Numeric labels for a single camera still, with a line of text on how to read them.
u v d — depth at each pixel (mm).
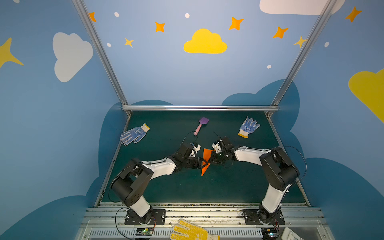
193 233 704
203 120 1153
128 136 1072
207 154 1002
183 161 707
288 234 697
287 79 991
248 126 1139
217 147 917
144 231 717
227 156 732
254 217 736
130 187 449
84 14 708
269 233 715
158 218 751
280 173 492
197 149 839
